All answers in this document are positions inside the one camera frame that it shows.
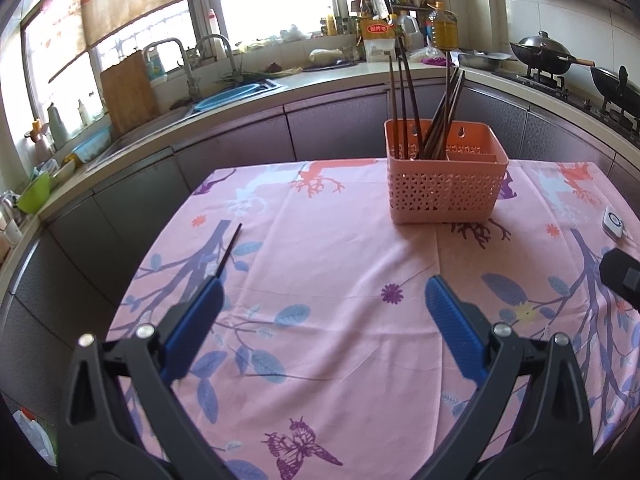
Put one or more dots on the white radish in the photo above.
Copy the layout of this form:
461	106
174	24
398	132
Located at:
325	55

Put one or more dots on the purple plastic bag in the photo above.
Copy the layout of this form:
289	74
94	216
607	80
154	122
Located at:
432	60

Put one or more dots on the yellow cooking oil bottle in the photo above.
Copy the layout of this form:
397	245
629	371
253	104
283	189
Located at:
444	30

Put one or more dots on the pink floral tablecloth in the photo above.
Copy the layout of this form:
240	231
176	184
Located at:
350	260

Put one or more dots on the white plastic bag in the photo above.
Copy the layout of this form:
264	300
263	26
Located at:
30	432

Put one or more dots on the green plastic bowl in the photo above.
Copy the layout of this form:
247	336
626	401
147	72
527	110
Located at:
35	192

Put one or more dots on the black wok with lid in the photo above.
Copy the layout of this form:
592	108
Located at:
615	90

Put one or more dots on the steel kitchen faucet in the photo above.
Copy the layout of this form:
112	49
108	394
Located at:
172	57
220	50

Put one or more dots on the yellow bag with red label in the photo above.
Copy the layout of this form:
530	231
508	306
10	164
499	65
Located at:
377	35

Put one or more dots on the bundle of wooden chopsticks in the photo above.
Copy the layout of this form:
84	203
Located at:
442	125

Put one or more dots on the small white round device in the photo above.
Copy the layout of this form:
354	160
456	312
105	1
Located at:
612	221

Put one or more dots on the wooden cutting board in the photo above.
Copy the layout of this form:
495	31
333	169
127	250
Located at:
129	92

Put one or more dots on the grey kitchen counter cabinets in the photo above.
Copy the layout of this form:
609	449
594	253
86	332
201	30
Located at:
325	120

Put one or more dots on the white bottle with red cap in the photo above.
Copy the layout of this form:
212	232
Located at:
215	30

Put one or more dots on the steel basin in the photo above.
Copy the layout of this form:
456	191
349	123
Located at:
482	60

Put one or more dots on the orange plastic basket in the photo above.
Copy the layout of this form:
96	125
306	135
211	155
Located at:
440	190

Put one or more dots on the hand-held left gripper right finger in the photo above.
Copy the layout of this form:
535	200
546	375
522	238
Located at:
452	325

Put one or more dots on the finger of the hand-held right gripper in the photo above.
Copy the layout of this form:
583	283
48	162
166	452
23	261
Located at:
616	272

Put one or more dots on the blue label detergent bottle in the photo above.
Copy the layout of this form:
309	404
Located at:
156	62

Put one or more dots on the single black chopstick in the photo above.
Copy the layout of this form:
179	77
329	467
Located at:
230	248

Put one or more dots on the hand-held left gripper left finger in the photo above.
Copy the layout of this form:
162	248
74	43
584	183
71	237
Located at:
195	330

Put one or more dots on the gas stove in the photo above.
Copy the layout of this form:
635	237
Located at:
575	97

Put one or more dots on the white plastic jug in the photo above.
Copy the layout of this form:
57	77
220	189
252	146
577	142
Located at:
410	30

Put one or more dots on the light blue plastic tub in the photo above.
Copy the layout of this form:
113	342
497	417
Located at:
92	145

